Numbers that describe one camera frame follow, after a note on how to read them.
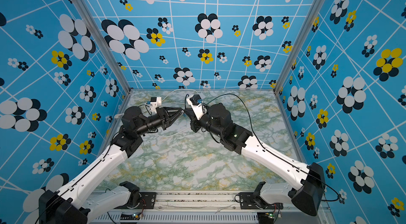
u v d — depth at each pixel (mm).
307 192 369
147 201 738
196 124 570
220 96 544
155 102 668
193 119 566
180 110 667
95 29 866
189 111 594
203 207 723
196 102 532
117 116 1077
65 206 377
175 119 663
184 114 666
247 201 728
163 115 605
